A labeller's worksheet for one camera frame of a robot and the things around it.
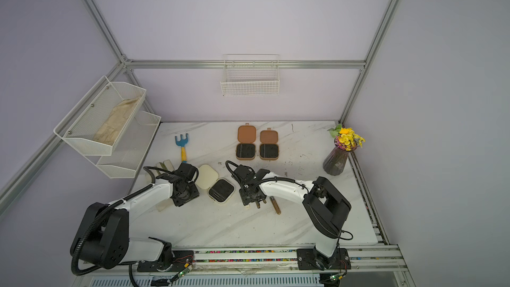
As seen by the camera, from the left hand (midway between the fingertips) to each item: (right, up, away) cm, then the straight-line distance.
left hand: (191, 198), depth 89 cm
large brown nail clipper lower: (+38, -3, -1) cm, 39 cm away
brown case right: (+36, +22, +19) cm, 46 cm away
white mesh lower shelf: (-31, +23, +5) cm, 38 cm away
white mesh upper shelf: (-32, +33, -12) cm, 48 cm away
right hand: (+25, 0, -2) cm, 25 cm away
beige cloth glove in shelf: (-28, +32, -10) cm, 44 cm away
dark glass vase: (+66, +16, +2) cm, 68 cm away
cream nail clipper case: (+12, +3, +2) cm, 13 cm away
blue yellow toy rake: (-13, +25, +21) cm, 35 cm away
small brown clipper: (+31, -3, 0) cm, 31 cm away
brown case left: (+23, +23, +19) cm, 38 cm away
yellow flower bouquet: (+67, +27, -8) cm, 73 cm away
